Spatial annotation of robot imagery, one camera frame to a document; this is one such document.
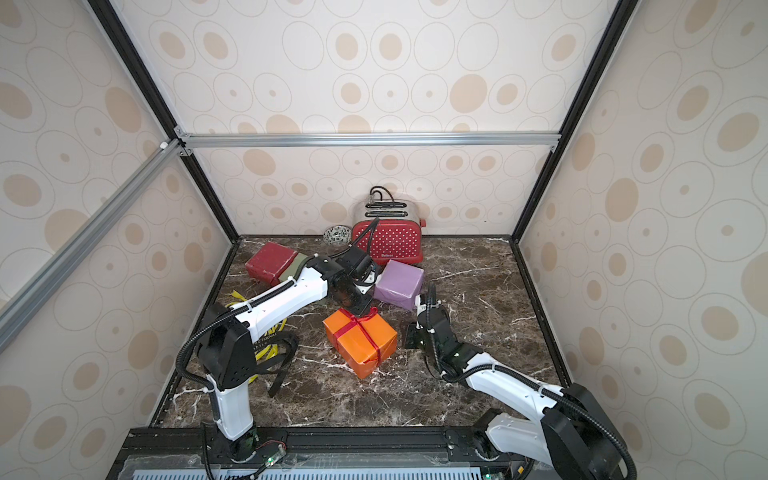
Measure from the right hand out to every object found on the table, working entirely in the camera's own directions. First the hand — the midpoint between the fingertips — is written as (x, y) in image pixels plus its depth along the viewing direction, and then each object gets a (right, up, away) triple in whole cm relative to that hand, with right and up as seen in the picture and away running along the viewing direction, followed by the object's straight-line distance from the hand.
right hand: (412, 322), depth 85 cm
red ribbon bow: (-15, +1, -1) cm, 15 cm away
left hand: (-11, +4, 0) cm, 12 cm away
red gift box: (-48, +17, +18) cm, 55 cm away
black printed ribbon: (-37, -8, +4) cm, 38 cm away
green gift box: (-40, +16, +20) cm, 47 cm away
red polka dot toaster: (-7, +28, +15) cm, 33 cm away
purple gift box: (-3, +10, +13) cm, 16 cm away
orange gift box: (-14, -5, -3) cm, 15 cm away
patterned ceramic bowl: (-27, +28, +33) cm, 51 cm away
